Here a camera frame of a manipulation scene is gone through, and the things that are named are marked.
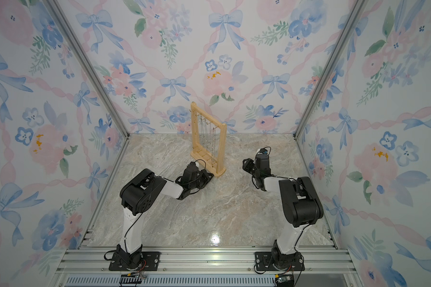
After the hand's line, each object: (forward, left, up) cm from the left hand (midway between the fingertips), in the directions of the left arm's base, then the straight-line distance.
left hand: (217, 173), depth 98 cm
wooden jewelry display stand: (+2, 0, +3) cm, 3 cm away
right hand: (+6, -16, +4) cm, 18 cm away
